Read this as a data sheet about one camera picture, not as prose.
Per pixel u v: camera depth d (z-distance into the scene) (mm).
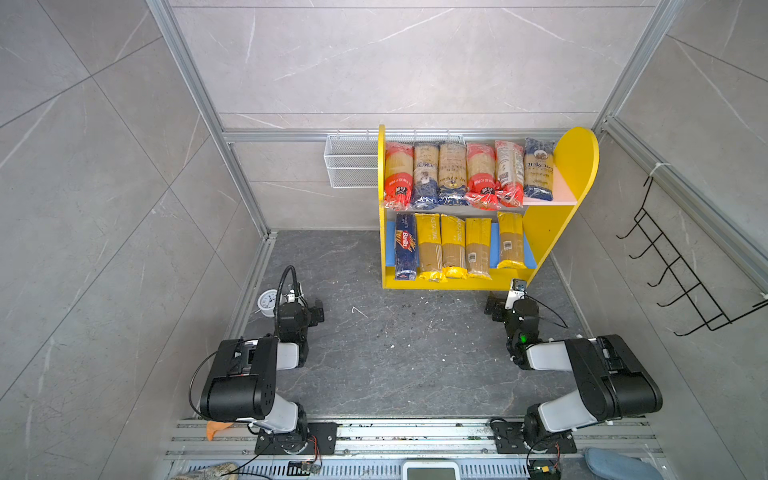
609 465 685
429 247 932
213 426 736
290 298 822
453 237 953
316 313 876
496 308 837
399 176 715
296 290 797
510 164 746
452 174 736
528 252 951
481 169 737
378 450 730
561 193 734
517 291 796
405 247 904
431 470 660
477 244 946
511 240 932
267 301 964
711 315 590
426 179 728
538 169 758
